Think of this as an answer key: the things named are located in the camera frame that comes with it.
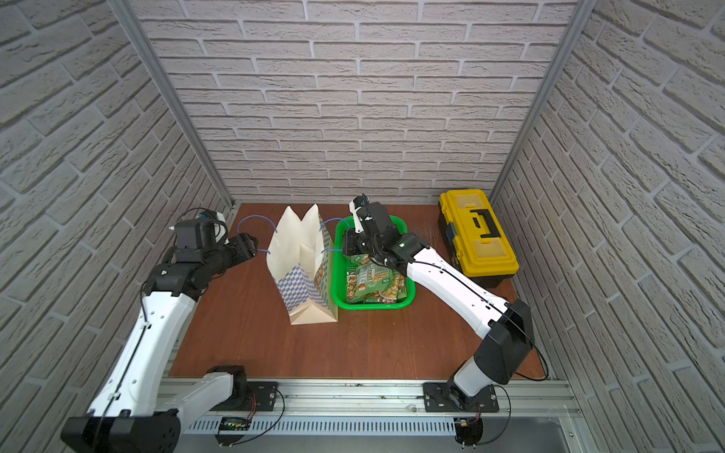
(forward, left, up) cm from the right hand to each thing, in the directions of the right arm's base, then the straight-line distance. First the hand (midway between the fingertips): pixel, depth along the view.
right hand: (347, 235), depth 76 cm
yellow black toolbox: (+4, -40, -10) cm, 41 cm away
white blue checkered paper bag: (+6, +18, -20) cm, 27 cm away
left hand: (0, +29, +1) cm, 29 cm away
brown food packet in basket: (-4, -5, -19) cm, 21 cm away
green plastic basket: (+1, +5, -20) cm, 21 cm away
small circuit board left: (-39, +32, -28) cm, 58 cm away
